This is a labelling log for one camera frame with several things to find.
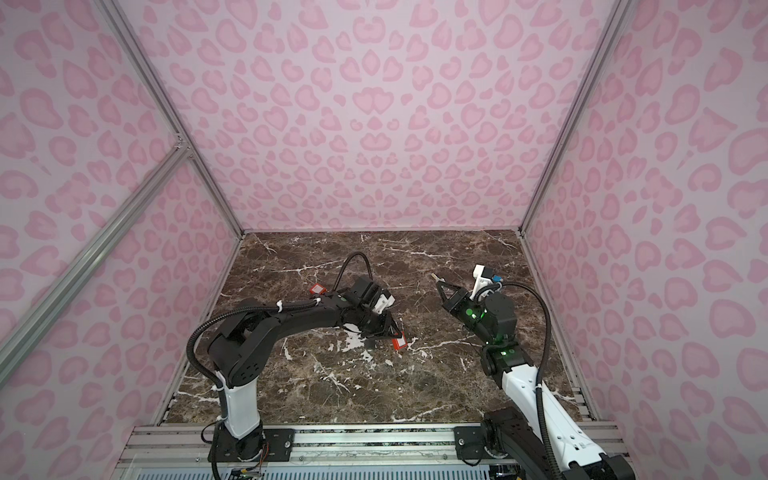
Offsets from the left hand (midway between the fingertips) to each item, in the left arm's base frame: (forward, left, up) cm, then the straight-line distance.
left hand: (403, 332), depth 86 cm
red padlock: (+18, +28, -4) cm, 34 cm away
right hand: (+4, -8, +19) cm, 21 cm away
